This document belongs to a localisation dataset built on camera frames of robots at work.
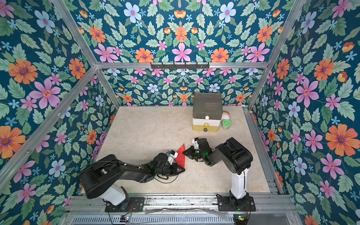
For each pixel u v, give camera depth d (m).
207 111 0.90
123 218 0.72
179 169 0.85
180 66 0.93
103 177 0.45
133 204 0.73
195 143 0.91
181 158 0.91
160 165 0.69
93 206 0.76
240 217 0.72
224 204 0.73
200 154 0.82
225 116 1.04
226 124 1.03
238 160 0.51
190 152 0.84
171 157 0.79
